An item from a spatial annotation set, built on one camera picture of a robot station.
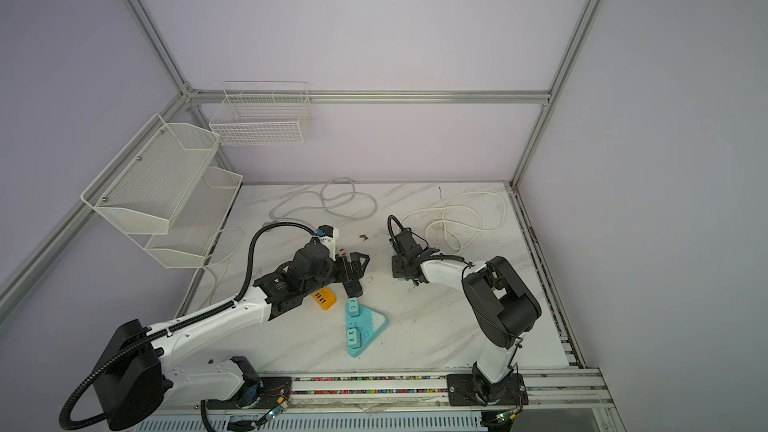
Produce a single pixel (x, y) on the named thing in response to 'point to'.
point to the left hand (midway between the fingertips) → (356, 261)
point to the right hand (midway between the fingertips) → (400, 264)
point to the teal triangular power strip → (370, 325)
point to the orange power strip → (325, 298)
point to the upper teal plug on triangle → (353, 306)
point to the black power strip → (353, 288)
